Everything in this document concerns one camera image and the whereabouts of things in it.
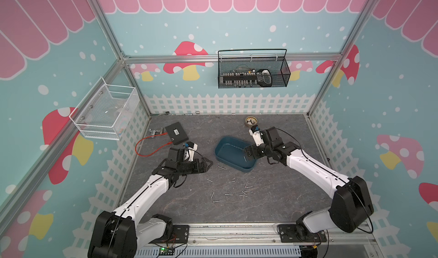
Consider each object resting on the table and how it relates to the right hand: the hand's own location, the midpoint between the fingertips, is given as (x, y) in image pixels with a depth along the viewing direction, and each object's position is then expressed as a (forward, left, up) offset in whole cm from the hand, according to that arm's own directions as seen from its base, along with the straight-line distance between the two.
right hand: (251, 147), depth 86 cm
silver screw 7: (-19, +5, -15) cm, 25 cm away
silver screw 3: (-12, +10, -14) cm, 21 cm away
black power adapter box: (+20, +44, -12) cm, 50 cm away
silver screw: (-4, +16, -14) cm, 22 cm away
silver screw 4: (-18, +20, -14) cm, 31 cm away
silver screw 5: (-22, +19, -14) cm, 32 cm away
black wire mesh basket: (+39, -3, +21) cm, 44 cm away
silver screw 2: (-11, +22, -14) cm, 29 cm away
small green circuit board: (-41, +40, -17) cm, 60 cm away
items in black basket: (+33, +2, +19) cm, 38 cm away
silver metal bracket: (+21, +60, -12) cm, 64 cm away
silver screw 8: (-17, +3, -15) cm, 23 cm away
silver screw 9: (-13, +3, -15) cm, 20 cm away
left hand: (-9, +23, -3) cm, 25 cm away
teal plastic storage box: (+6, +10, -13) cm, 18 cm away
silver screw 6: (-18, +11, -15) cm, 26 cm away
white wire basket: (+6, +65, +21) cm, 69 cm away
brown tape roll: (+31, -4, -13) cm, 34 cm away
